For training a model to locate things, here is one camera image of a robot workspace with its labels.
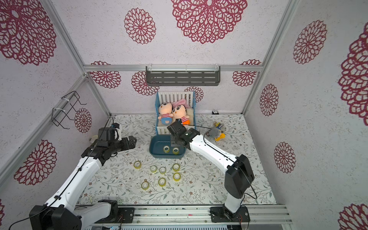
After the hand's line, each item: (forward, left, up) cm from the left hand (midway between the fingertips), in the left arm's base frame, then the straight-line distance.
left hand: (129, 142), depth 82 cm
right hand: (+2, -29, -2) cm, 29 cm away
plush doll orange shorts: (+29, -28, -4) cm, 40 cm away
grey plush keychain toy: (+16, -54, -12) cm, 57 cm away
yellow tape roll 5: (+5, -19, -17) cm, 26 cm away
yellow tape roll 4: (-8, -26, -18) cm, 33 cm away
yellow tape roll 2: (-9, -12, -17) cm, 23 cm away
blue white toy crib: (+42, -21, -3) cm, 47 cm away
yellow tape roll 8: (-17, -18, -18) cm, 31 cm away
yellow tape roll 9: (-14, -27, -17) cm, 35 cm away
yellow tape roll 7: (-19, -10, -17) cm, 28 cm away
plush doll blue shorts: (+32, -17, -5) cm, 37 cm away
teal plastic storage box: (+7, -14, -19) cm, 25 cm away
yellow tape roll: (-6, -1, -18) cm, 19 cm away
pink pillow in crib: (+42, -29, -7) cm, 51 cm away
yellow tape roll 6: (+4, -26, -17) cm, 31 cm away
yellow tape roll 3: (-10, -18, -18) cm, 27 cm away
